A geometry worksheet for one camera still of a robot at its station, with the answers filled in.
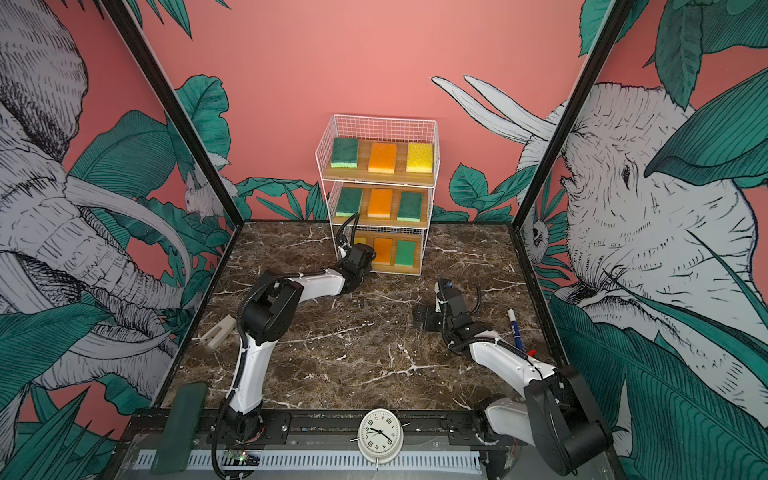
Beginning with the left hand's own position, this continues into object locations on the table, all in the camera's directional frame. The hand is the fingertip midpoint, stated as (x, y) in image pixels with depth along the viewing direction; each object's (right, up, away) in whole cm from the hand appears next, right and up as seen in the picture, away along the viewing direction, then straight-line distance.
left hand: (362, 252), depth 103 cm
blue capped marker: (+49, -23, -12) cm, 56 cm away
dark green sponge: (-3, +16, -13) cm, 20 cm away
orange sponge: (+7, +15, -13) cm, 21 cm away
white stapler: (-43, -25, -16) cm, 52 cm away
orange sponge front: (+8, +2, +11) cm, 13 cm away
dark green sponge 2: (+16, +14, -14) cm, 26 cm away
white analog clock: (+8, -44, -33) cm, 56 cm away
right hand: (+20, -17, -15) cm, 30 cm away
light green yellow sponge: (+16, -1, +5) cm, 16 cm away
